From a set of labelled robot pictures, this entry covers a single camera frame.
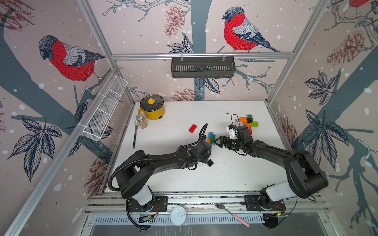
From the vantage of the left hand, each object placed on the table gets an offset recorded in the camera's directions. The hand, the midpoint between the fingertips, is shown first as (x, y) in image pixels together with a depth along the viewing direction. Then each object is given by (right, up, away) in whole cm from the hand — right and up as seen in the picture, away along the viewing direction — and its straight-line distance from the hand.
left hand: (208, 151), depth 86 cm
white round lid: (-16, -25, -20) cm, 35 cm away
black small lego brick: (+1, -7, 0) cm, 7 cm away
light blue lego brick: (+3, +2, +9) cm, 10 cm away
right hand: (+8, +5, +5) cm, 10 cm away
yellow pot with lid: (-38, +27, +17) cm, 50 cm away
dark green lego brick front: (+4, +7, +9) cm, 12 cm away
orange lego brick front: (+31, +14, +18) cm, 38 cm away
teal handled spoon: (-51, +15, +20) cm, 56 cm away
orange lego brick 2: (+1, +5, +8) cm, 10 cm away
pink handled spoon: (+5, -26, -11) cm, 28 cm away
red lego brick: (+32, +10, +15) cm, 36 cm away
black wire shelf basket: (-2, +56, +18) cm, 59 cm away
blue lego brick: (+3, +8, +14) cm, 17 cm away
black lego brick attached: (+32, +18, +18) cm, 41 cm away
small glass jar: (-45, +17, +15) cm, 50 cm away
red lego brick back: (-9, +12, +17) cm, 23 cm away
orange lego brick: (+27, +18, +18) cm, 37 cm away
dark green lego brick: (+33, +20, +21) cm, 44 cm away
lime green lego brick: (+35, +15, +18) cm, 43 cm away
